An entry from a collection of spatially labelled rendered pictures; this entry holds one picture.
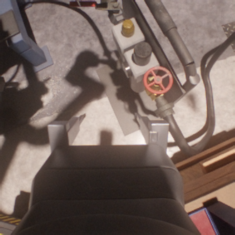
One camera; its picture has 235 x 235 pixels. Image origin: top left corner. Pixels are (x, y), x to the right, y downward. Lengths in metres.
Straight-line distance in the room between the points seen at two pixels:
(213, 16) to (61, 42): 0.94
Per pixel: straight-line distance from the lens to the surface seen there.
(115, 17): 0.58
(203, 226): 0.50
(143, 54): 0.44
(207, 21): 1.22
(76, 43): 1.12
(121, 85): 0.94
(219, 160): 0.67
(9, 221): 0.81
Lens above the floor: 0.90
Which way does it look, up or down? 81 degrees down
